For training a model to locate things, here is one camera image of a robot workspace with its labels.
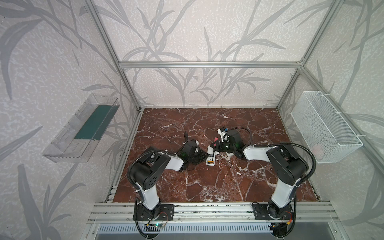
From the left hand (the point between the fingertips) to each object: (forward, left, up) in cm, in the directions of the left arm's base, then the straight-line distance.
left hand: (210, 152), depth 92 cm
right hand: (+6, 0, +3) cm, 7 cm away
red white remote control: (-3, 0, -1) cm, 3 cm away
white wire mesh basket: (-8, -48, +32) cm, 58 cm away
